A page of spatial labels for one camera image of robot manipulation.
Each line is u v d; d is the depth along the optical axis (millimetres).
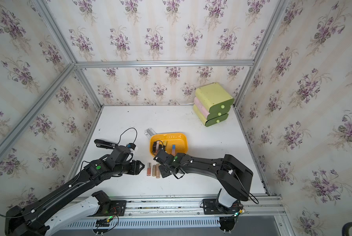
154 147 952
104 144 938
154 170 859
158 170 851
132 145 712
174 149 930
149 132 1016
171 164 600
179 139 992
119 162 586
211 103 914
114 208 726
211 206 734
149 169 856
